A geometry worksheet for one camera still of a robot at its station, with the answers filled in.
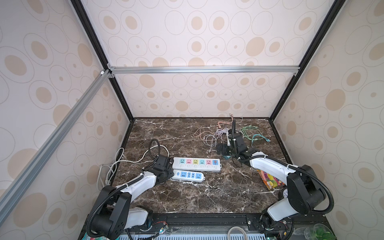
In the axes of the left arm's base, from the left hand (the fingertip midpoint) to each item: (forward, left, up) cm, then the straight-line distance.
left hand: (175, 170), depth 90 cm
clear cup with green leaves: (-31, -68, +4) cm, 75 cm away
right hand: (+12, -29, +8) cm, 33 cm away
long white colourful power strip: (+4, -17, 0) cm, 18 cm away
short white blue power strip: (-3, -8, 0) cm, 8 cm away
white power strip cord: (+8, +24, -2) cm, 25 cm away
